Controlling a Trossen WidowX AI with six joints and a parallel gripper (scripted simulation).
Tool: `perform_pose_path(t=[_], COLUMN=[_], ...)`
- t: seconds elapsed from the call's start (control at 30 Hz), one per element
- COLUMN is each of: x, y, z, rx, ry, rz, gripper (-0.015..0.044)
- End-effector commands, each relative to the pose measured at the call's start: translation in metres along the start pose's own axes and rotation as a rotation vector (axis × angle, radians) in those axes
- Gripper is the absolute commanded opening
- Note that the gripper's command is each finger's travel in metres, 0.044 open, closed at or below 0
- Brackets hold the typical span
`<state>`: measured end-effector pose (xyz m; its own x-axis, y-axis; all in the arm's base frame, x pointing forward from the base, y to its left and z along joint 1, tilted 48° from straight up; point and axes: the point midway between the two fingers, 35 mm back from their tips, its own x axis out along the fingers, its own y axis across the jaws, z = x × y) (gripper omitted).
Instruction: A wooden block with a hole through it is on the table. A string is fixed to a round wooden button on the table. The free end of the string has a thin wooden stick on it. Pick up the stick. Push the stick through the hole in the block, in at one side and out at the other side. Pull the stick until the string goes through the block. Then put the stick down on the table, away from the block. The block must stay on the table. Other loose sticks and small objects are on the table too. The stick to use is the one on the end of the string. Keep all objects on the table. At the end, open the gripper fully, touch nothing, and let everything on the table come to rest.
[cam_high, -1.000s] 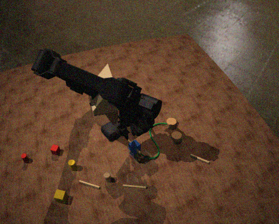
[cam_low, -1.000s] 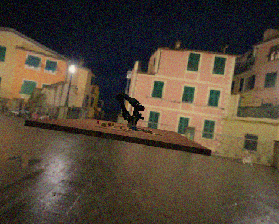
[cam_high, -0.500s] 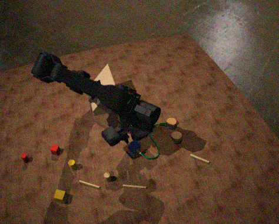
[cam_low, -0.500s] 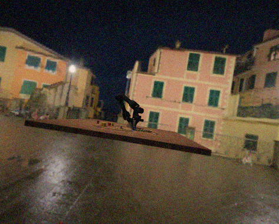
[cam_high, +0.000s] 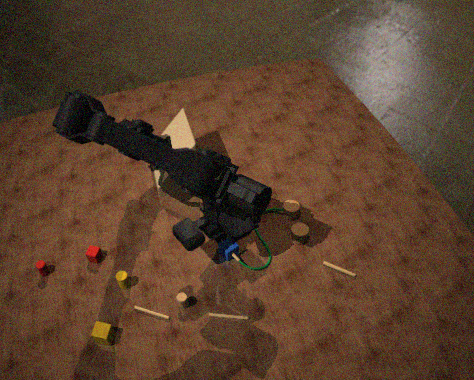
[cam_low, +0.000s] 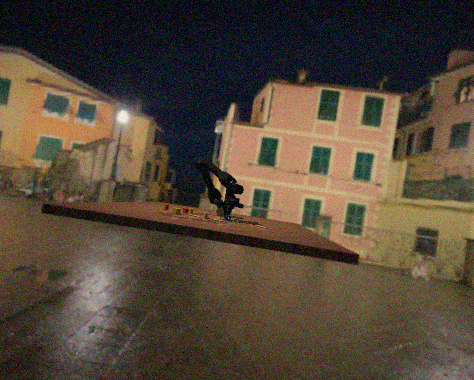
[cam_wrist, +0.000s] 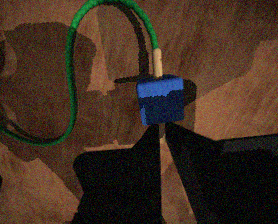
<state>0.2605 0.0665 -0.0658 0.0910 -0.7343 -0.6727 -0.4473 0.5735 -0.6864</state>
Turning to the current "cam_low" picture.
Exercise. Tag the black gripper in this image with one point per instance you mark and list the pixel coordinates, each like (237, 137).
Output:
(224, 205)

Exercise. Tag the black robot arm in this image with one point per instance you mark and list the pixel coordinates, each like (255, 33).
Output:
(224, 178)

